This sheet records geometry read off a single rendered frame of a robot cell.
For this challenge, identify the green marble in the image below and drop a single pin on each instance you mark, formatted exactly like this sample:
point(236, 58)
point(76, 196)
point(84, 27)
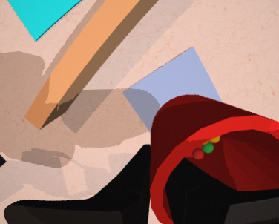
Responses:
point(208, 148)

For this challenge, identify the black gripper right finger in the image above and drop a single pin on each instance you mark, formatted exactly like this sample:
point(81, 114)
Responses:
point(195, 197)

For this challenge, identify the red marble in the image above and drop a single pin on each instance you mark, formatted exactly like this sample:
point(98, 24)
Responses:
point(198, 153)

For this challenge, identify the red cup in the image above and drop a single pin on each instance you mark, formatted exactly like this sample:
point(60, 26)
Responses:
point(246, 159)

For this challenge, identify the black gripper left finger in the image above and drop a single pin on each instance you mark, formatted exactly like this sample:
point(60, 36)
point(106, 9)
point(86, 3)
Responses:
point(124, 200)

